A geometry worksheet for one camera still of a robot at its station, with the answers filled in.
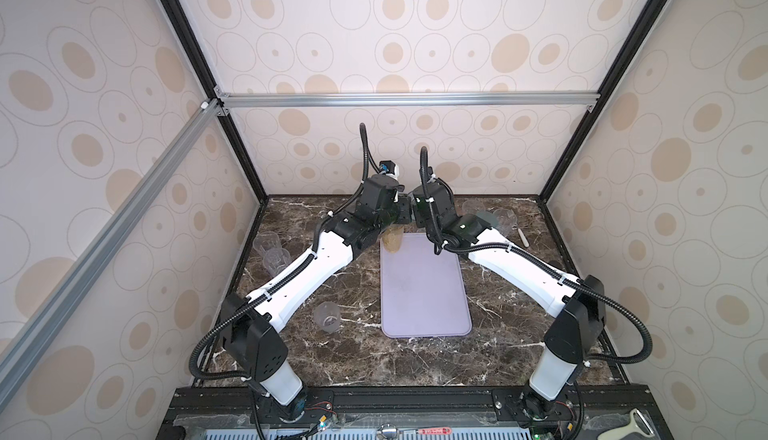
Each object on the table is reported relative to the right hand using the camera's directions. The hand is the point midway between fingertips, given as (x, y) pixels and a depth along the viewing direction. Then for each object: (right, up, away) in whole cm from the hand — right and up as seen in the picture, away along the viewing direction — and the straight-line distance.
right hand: (431, 198), depth 81 cm
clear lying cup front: (-30, -34, +7) cm, 46 cm away
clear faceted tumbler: (+21, 0, +36) cm, 42 cm away
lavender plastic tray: (-1, -29, +14) cm, 32 cm away
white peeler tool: (+47, -54, -10) cm, 73 cm away
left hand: (-5, 0, -7) cm, 8 cm away
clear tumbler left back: (-54, -13, +22) cm, 60 cm away
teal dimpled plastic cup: (+25, -5, +26) cm, 36 cm away
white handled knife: (+37, -12, +28) cm, 48 cm away
